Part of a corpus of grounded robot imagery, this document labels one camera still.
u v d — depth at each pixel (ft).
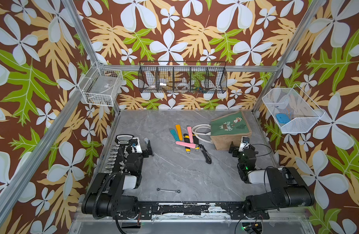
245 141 2.53
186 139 3.33
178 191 2.64
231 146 2.76
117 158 3.00
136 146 2.42
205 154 3.12
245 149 2.56
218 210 2.47
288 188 1.46
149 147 2.65
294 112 2.67
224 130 3.14
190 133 3.43
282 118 2.65
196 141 3.32
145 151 2.57
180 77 3.17
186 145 3.23
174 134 3.42
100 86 2.83
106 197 1.45
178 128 3.54
